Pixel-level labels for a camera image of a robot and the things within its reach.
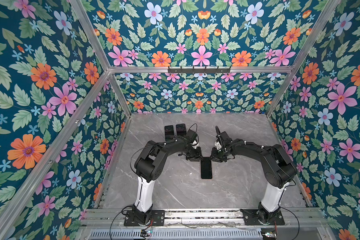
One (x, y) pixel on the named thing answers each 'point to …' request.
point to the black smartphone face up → (181, 129)
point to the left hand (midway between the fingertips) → (205, 156)
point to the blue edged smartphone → (206, 168)
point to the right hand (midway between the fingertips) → (209, 157)
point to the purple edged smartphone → (169, 132)
